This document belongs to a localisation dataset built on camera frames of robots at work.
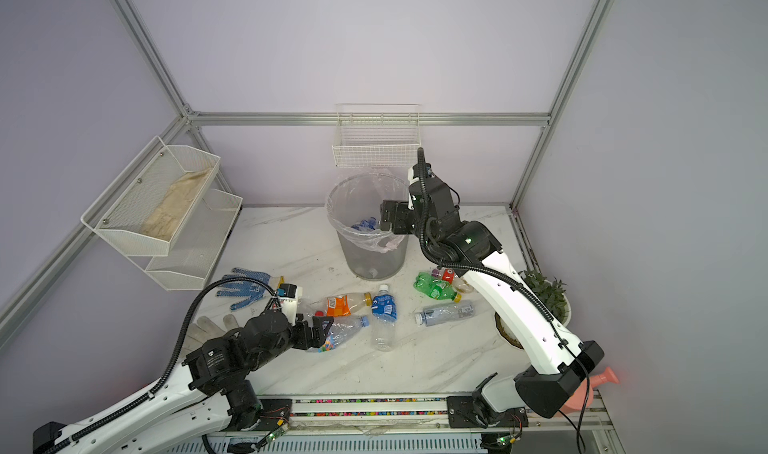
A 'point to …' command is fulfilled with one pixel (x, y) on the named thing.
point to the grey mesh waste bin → (365, 262)
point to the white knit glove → (198, 332)
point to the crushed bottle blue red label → (371, 223)
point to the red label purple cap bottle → (446, 275)
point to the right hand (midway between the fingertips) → (395, 204)
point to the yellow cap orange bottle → (341, 305)
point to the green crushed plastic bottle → (437, 289)
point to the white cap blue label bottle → (384, 314)
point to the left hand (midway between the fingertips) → (317, 321)
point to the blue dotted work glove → (250, 290)
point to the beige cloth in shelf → (163, 220)
